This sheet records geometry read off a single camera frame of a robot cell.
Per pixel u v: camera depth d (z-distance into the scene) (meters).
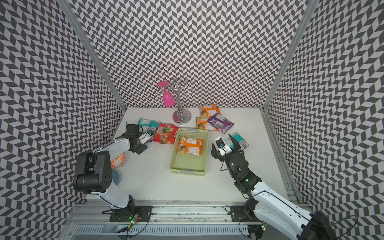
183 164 0.90
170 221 0.72
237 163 0.55
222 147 0.61
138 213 0.71
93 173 0.46
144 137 0.86
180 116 1.13
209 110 1.15
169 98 1.06
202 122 1.08
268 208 0.60
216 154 0.68
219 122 1.08
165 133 0.99
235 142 0.69
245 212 0.65
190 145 0.96
